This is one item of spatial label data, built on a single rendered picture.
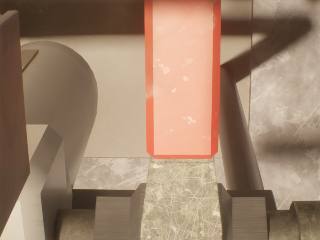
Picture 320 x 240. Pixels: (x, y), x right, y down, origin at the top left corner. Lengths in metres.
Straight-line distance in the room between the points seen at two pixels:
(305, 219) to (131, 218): 0.07
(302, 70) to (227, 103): 0.15
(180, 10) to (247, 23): 0.49
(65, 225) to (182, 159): 0.08
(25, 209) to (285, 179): 0.53
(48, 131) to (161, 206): 0.08
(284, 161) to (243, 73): 0.11
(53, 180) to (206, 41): 0.10
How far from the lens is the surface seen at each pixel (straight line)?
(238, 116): 0.53
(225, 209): 0.24
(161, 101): 0.18
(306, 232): 0.25
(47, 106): 0.33
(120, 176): 0.73
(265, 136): 0.71
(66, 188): 0.28
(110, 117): 0.69
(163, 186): 0.20
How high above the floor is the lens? 0.65
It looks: 69 degrees down
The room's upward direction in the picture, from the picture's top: 176 degrees counter-clockwise
